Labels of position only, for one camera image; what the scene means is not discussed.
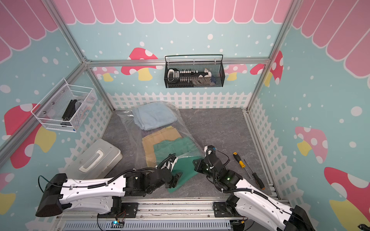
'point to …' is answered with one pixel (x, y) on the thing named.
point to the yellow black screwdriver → (241, 162)
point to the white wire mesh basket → (50, 117)
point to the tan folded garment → (168, 133)
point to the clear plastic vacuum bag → (137, 133)
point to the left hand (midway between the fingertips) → (175, 172)
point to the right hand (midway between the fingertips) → (192, 161)
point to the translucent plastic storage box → (96, 162)
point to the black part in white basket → (69, 112)
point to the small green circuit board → (117, 224)
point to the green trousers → (187, 152)
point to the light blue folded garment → (152, 115)
